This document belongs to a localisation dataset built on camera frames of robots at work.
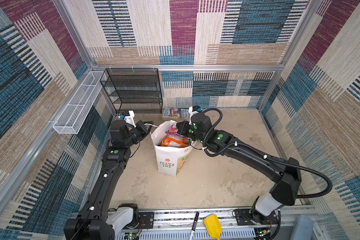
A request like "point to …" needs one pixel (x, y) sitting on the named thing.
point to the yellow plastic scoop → (213, 226)
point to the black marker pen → (193, 229)
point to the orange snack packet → (173, 141)
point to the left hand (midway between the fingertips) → (153, 119)
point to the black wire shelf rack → (134, 89)
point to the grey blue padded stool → (303, 228)
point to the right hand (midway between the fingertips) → (175, 127)
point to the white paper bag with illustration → (170, 160)
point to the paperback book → (176, 114)
